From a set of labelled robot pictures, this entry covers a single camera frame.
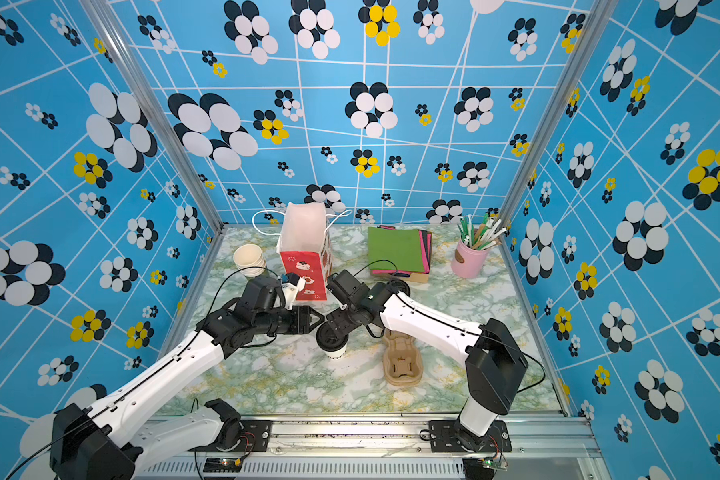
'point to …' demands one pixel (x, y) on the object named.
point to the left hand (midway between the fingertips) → (321, 318)
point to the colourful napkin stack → (400, 252)
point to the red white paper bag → (305, 249)
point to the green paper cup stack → (250, 260)
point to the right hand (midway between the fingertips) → (346, 316)
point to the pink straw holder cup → (469, 263)
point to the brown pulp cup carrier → (402, 359)
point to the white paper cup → (335, 355)
